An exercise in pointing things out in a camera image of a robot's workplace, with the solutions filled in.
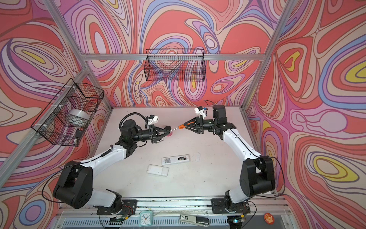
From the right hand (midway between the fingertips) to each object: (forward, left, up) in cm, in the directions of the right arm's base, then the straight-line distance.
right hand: (186, 129), depth 74 cm
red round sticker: (-38, -40, -27) cm, 61 cm away
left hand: (-4, +9, +1) cm, 10 cm away
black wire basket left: (+4, +64, +5) cm, 64 cm away
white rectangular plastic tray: (-12, +18, -25) cm, 33 cm away
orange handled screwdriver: (0, +3, +1) cm, 3 cm away
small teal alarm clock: (-36, +21, -24) cm, 48 cm away
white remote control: (-6, +7, -24) cm, 26 cm away
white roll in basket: (+7, +56, +7) cm, 56 cm away
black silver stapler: (-38, -5, -20) cm, 44 cm away
